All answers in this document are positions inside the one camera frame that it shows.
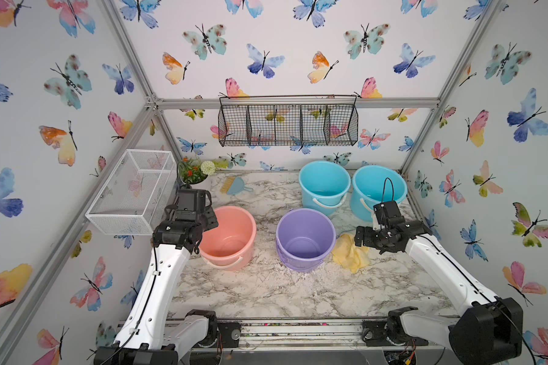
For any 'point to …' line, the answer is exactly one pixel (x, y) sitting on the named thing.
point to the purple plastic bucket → (304, 238)
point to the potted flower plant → (192, 172)
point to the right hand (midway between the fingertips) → (370, 238)
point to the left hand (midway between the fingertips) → (208, 213)
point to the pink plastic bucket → (230, 245)
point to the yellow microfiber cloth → (346, 254)
